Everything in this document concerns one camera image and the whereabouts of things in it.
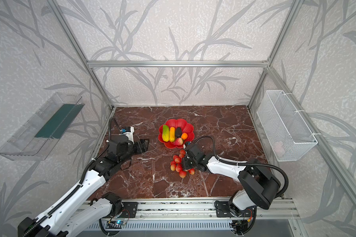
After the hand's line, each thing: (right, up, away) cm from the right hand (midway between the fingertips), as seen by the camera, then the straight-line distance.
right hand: (184, 157), depth 88 cm
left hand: (-20, +14, -10) cm, 26 cm away
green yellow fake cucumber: (-13, +13, +10) cm, 21 cm away
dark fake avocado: (-4, +14, +14) cm, 20 cm away
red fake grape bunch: (-4, -4, -3) cm, 6 cm away
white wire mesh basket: (+45, +16, -27) cm, 54 cm away
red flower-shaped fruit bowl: (+1, +17, +17) cm, 24 cm away
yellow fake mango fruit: (-8, +13, +13) cm, 20 cm away
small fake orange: (0, +12, +11) cm, 16 cm away
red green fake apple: (-4, +8, +8) cm, 12 cm away
